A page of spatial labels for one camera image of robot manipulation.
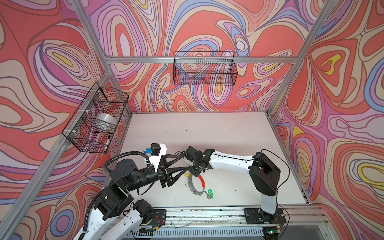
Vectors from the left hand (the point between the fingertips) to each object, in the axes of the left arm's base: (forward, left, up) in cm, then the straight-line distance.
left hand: (184, 164), depth 53 cm
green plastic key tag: (0, -13, -37) cm, 39 cm away
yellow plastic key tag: (+10, 0, -36) cm, 37 cm away
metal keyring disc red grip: (+3, -3, -37) cm, 37 cm away
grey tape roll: (+27, +40, -4) cm, 48 cm away
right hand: (+12, -5, -34) cm, 36 cm away
